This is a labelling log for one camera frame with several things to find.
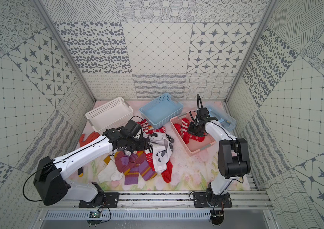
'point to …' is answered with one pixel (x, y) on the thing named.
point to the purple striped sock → (131, 164)
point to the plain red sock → (167, 174)
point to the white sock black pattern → (162, 148)
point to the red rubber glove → (91, 137)
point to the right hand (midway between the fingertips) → (189, 133)
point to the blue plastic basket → (161, 109)
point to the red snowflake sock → (186, 137)
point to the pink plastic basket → (192, 144)
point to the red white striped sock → (185, 122)
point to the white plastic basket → (114, 114)
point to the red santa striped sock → (148, 129)
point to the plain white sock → (109, 172)
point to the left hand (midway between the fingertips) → (150, 149)
